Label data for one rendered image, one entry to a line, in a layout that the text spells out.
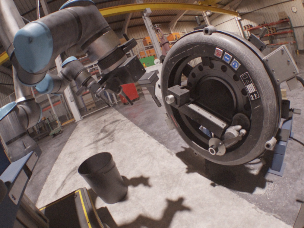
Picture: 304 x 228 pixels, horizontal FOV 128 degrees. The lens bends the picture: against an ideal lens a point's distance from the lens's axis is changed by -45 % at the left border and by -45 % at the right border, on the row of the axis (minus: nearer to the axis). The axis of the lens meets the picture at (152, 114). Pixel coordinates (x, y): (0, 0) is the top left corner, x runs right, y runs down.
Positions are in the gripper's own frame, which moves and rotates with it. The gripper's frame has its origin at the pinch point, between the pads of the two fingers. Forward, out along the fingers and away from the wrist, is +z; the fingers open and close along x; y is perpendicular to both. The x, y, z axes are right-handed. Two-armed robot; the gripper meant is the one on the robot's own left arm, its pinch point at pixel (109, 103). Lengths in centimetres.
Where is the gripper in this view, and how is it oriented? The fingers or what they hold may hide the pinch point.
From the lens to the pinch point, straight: 73.7
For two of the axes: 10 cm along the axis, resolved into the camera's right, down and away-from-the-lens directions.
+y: 6.3, -7.3, 2.7
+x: -3.9, 0.0, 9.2
